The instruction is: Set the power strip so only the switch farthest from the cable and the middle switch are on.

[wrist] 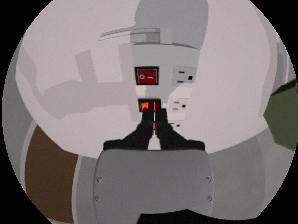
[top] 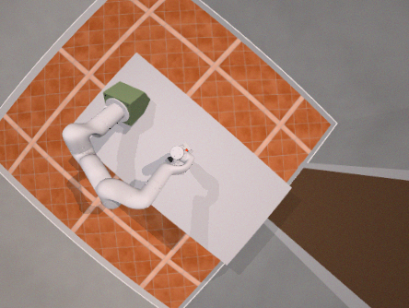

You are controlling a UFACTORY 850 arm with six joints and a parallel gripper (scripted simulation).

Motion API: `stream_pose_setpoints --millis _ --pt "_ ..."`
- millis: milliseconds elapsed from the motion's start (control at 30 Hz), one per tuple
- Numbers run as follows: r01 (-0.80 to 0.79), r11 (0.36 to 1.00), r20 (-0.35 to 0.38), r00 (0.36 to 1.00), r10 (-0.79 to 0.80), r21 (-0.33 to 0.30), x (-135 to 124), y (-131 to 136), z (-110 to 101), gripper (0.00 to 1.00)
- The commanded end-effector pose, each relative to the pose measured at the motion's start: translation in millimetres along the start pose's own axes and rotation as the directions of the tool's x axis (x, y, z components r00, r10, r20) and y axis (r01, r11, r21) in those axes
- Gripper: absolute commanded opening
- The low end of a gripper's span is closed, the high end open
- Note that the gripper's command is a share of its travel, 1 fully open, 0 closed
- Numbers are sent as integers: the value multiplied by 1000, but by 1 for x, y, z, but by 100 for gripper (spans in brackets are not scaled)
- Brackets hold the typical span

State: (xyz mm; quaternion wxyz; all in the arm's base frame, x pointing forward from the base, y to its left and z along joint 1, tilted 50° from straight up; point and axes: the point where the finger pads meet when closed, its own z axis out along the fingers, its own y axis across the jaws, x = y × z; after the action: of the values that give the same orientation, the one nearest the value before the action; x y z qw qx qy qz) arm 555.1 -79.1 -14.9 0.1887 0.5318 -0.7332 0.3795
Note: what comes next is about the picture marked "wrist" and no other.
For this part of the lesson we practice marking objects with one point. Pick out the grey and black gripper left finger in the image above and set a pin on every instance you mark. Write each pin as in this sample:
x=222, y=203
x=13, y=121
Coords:
x=138, y=139

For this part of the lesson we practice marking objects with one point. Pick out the grey power strip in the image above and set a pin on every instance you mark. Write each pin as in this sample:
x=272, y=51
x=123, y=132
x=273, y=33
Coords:
x=163, y=70

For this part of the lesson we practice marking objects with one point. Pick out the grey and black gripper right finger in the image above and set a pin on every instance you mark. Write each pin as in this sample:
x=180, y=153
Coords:
x=167, y=136

